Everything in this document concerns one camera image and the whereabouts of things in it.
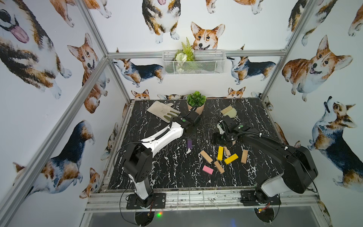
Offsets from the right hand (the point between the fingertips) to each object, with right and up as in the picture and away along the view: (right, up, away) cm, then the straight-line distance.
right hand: (213, 141), depth 83 cm
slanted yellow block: (+12, -11, +5) cm, 17 cm away
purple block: (-14, -4, +11) cm, 19 cm away
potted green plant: (-10, +27, +17) cm, 33 cm away
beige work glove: (-35, +18, +31) cm, 50 cm away
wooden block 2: (+10, -8, +7) cm, 14 cm away
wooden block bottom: (+4, -15, +1) cm, 16 cm away
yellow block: (+5, -9, +7) cm, 12 cm away
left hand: (-12, +4, +3) cm, 13 cm away
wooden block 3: (+21, -10, +6) cm, 24 cm away
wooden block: (-3, -10, +5) cm, 12 cm away
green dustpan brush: (+18, +18, +30) cm, 39 cm away
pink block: (-3, -17, +1) cm, 17 cm away
